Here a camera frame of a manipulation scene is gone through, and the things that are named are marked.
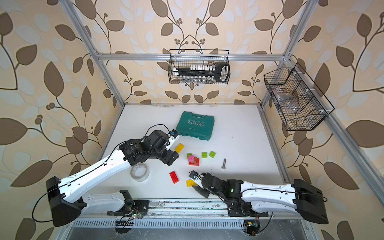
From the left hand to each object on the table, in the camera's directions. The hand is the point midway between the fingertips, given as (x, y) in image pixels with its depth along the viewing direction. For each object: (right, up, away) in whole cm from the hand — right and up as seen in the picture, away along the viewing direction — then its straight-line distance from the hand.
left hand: (171, 150), depth 74 cm
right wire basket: (+64, +23, -1) cm, 68 cm away
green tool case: (+12, +11, +28) cm, 32 cm away
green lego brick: (+7, -7, +18) cm, 20 cm away
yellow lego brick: (+9, -20, +7) cm, 23 cm away
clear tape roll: (-18, -18, +9) cm, 27 cm away
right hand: (+12, -17, +4) cm, 21 cm away
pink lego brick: (+9, -8, +11) cm, 16 cm away
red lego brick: (+12, -10, +12) cm, 19 cm away
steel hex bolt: (+28, -13, +14) cm, 34 cm away
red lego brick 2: (0, -18, +10) cm, 20 cm away
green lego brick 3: (+22, -7, +19) cm, 30 cm away
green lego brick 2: (+17, -7, +18) cm, 26 cm away
